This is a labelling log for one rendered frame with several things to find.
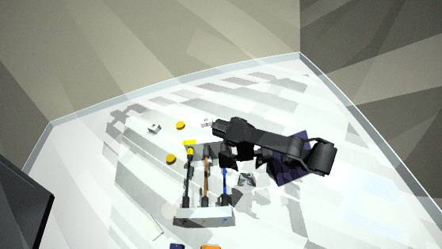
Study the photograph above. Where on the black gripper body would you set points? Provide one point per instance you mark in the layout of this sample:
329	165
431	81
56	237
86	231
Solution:
226	160

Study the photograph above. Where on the yellow flat disc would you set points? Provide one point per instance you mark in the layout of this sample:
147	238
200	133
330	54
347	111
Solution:
170	158
180	125

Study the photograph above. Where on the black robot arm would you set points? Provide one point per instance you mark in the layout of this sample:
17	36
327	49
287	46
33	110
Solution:
239	133

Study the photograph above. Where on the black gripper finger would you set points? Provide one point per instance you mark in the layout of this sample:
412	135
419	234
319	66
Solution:
258	163
235	167

